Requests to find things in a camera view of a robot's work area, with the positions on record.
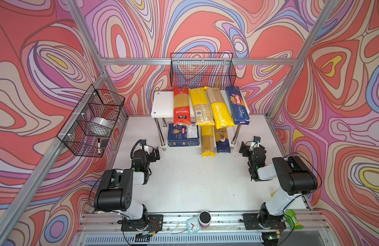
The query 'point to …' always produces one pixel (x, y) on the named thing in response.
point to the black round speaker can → (204, 219)
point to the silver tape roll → (102, 122)
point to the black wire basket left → (87, 130)
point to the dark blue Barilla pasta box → (183, 135)
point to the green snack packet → (292, 220)
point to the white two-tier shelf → (163, 109)
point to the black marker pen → (99, 146)
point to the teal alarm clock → (193, 225)
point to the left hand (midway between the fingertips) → (151, 148)
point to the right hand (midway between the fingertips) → (250, 145)
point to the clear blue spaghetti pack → (222, 141)
